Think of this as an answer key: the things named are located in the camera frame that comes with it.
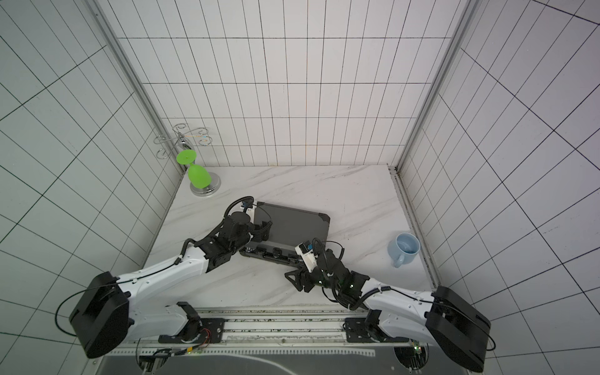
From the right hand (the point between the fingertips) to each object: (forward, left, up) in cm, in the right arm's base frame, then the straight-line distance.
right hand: (291, 264), depth 79 cm
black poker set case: (+14, +2, 0) cm, 14 cm away
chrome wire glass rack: (+50, +65, +11) cm, 83 cm away
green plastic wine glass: (+32, +42, +10) cm, 53 cm away
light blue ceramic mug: (+12, -43, -8) cm, 46 cm away
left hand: (+12, +13, +5) cm, 18 cm away
